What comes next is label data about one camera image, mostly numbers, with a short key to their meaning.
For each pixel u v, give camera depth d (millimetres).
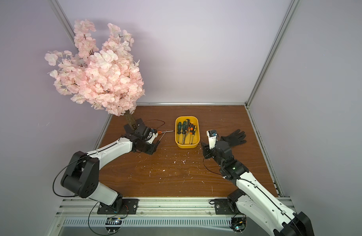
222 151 570
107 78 585
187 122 1030
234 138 968
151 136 787
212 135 667
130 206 729
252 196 482
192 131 1005
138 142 665
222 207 727
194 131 1007
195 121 1034
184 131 1004
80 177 440
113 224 715
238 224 697
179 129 1034
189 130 1013
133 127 1004
